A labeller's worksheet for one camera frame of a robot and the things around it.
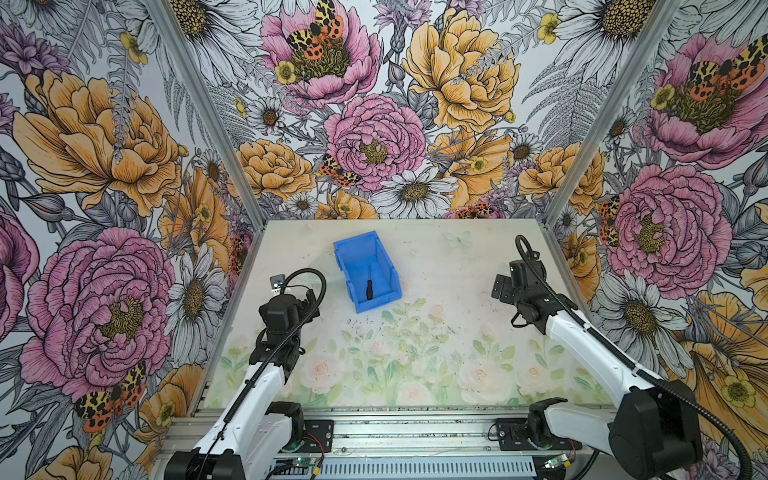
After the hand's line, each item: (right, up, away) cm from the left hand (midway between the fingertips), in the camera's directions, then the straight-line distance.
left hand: (293, 305), depth 85 cm
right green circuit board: (+66, -35, -13) cm, 76 cm away
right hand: (+62, +3, +1) cm, 62 cm away
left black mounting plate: (+11, -29, -10) cm, 33 cm away
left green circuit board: (+6, -34, -14) cm, 37 cm away
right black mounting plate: (+57, -29, -11) cm, 65 cm away
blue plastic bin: (+14, +13, +25) cm, 31 cm away
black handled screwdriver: (+20, +2, +17) cm, 26 cm away
